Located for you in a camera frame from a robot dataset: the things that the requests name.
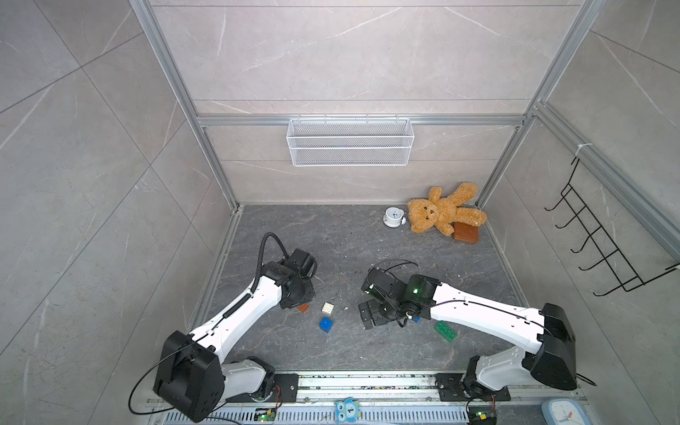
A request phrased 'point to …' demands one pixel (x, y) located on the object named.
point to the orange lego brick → (303, 307)
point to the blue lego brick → (326, 324)
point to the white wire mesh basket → (350, 142)
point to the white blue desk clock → (564, 412)
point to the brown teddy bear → (444, 212)
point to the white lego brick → (328, 307)
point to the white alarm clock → (394, 217)
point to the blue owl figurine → (348, 411)
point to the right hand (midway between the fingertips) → (377, 314)
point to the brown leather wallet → (465, 232)
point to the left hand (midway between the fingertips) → (309, 293)
